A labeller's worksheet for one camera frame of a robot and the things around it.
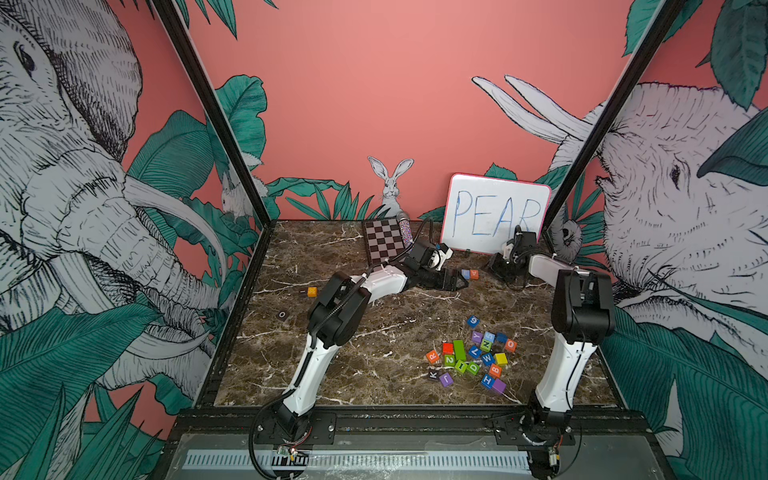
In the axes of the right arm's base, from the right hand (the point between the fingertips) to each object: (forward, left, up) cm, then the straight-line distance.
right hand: (483, 262), depth 103 cm
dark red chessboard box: (+11, +36, -1) cm, 37 cm away
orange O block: (-28, -4, -4) cm, 29 cm away
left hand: (-11, +10, +5) cm, 16 cm away
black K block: (-37, +20, -3) cm, 42 cm away
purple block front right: (-40, +2, -4) cm, 40 cm away
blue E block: (-3, +6, -4) cm, 7 cm away
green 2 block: (-33, +15, -3) cm, 37 cm away
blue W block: (-33, +4, -4) cm, 33 cm away
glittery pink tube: (+20, +28, 0) cm, 34 cm away
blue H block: (-39, +5, -4) cm, 39 cm away
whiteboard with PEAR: (+14, 0, +10) cm, 18 cm away
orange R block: (-32, +20, -4) cm, 38 cm away
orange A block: (-3, +3, -3) cm, 5 cm away
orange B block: (-36, +2, -4) cm, 36 cm away
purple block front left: (-39, +16, -4) cm, 42 cm away
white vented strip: (-57, +37, -4) cm, 68 cm away
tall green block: (-30, +11, -5) cm, 32 cm away
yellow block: (-33, 0, -2) cm, 33 cm away
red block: (-29, +14, -6) cm, 33 cm away
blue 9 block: (-21, +6, -4) cm, 22 cm away
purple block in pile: (-26, +6, -3) cm, 27 cm away
